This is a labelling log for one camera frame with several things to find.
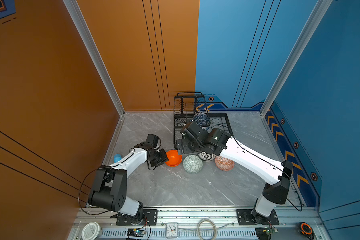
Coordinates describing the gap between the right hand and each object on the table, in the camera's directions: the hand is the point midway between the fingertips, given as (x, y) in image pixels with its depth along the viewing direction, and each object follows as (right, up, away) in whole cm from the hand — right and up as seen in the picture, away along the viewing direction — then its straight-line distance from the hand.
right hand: (182, 146), depth 72 cm
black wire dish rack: (+4, +24, +35) cm, 42 cm away
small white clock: (-5, -39, -4) cm, 39 cm away
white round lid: (-40, -36, -7) cm, 55 cm away
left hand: (-9, -10, +18) cm, 22 cm away
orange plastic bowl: (-5, -11, +18) cm, 22 cm away
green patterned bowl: (+6, -14, +19) cm, 25 cm away
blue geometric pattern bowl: (+14, +14, +37) cm, 42 cm away
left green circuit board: (-22, -41, -1) cm, 47 cm away
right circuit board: (+42, -40, -2) cm, 58 cm away
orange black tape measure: (+56, -38, -4) cm, 68 cm away
